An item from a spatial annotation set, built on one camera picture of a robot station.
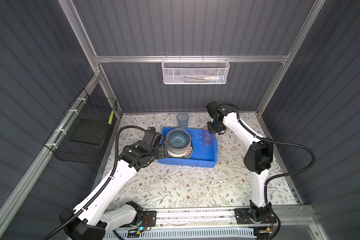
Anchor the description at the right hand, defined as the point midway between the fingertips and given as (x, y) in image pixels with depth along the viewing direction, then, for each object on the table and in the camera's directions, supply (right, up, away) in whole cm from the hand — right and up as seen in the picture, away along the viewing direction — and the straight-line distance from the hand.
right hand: (215, 130), depth 92 cm
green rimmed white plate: (-16, -14, +1) cm, 21 cm away
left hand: (-31, -9, -18) cm, 37 cm away
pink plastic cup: (-5, -4, -2) cm, 7 cm away
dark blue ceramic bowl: (-23, -5, +2) cm, 24 cm away
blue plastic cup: (-21, +7, +6) cm, 23 cm away
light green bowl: (-23, -14, -2) cm, 27 cm away
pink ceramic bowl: (-23, -11, -6) cm, 26 cm away
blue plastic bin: (-7, -17, +7) cm, 20 cm away
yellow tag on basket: (-61, +6, -10) cm, 62 cm away
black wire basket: (-72, +13, -13) cm, 75 cm away
